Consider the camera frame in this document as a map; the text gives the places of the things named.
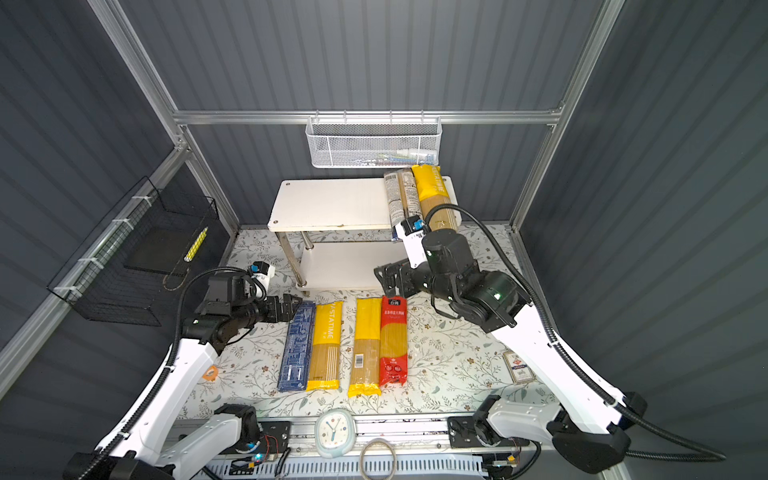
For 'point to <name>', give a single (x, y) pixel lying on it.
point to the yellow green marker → (192, 251)
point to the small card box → (520, 372)
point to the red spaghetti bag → (393, 342)
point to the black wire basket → (131, 264)
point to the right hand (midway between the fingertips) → (394, 267)
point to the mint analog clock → (335, 433)
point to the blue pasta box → (294, 370)
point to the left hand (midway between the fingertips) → (286, 300)
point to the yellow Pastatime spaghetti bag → (324, 367)
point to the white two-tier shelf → (335, 230)
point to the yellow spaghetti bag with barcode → (366, 359)
